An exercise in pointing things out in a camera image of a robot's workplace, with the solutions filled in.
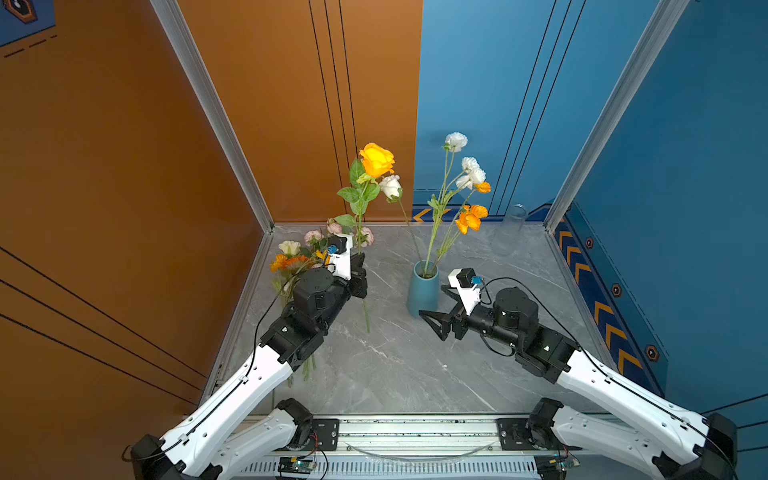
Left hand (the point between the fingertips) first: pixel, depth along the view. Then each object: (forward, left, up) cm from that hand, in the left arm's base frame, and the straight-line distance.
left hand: (363, 253), depth 69 cm
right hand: (-9, -16, -6) cm, 19 cm away
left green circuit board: (-37, +16, -35) cm, 53 cm away
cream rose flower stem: (+25, +30, -28) cm, 48 cm away
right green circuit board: (-37, -46, -34) cm, 68 cm away
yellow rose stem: (+3, +2, -33) cm, 34 cm away
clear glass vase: (+29, -47, -25) cm, 61 cm away
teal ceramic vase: (+1, -16, -17) cm, 23 cm away
